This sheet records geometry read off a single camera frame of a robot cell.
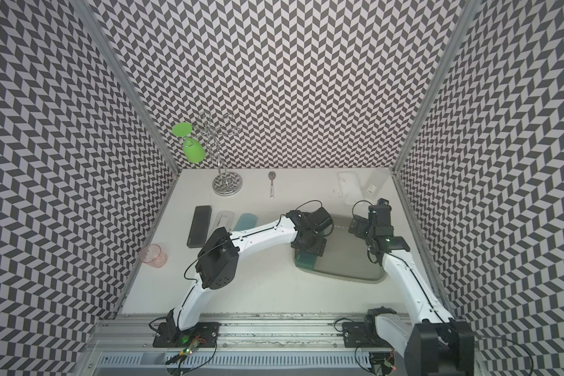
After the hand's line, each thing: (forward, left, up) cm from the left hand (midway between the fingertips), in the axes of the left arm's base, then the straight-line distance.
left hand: (312, 250), depth 87 cm
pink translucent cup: (-1, +60, -1) cm, 60 cm away
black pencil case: (+8, +45, -1) cm, 46 cm away
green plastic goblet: (+37, +50, +17) cm, 65 cm away
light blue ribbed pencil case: (+15, +28, -3) cm, 32 cm away
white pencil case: (+32, -20, -2) cm, 38 cm away
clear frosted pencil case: (+16, +37, -2) cm, 40 cm away
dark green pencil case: (-5, +3, +3) cm, 7 cm away
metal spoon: (+41, +18, -3) cm, 45 cm away
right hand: (+5, -20, +8) cm, 21 cm away
